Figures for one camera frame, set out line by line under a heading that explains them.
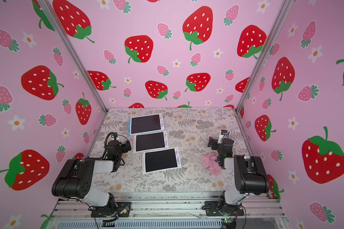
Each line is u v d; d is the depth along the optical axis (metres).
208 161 0.88
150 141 1.02
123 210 0.72
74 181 0.45
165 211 0.74
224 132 0.83
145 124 1.18
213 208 0.73
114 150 0.73
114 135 0.79
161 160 0.93
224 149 0.74
